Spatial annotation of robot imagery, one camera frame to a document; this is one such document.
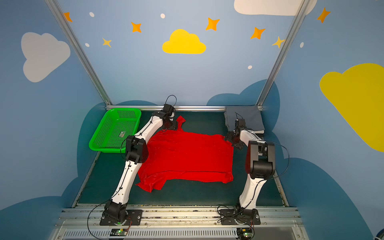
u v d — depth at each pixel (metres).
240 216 0.68
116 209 0.65
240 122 0.83
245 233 0.72
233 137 0.92
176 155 1.01
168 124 0.97
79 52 0.84
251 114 1.10
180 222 0.73
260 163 0.54
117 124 1.12
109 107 1.14
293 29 0.77
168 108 0.91
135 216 0.75
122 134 1.08
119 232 0.71
